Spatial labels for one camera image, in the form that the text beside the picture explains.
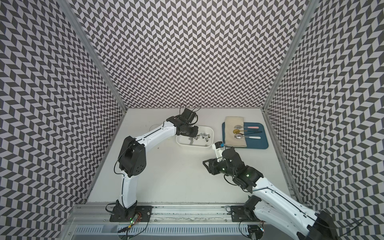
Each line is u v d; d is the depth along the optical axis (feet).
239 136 3.34
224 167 2.09
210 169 2.18
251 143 3.19
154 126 3.14
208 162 2.42
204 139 3.31
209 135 3.34
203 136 3.34
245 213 2.13
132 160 1.70
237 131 3.44
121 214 2.22
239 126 3.51
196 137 3.33
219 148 2.19
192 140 3.29
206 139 3.31
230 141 3.25
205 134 3.35
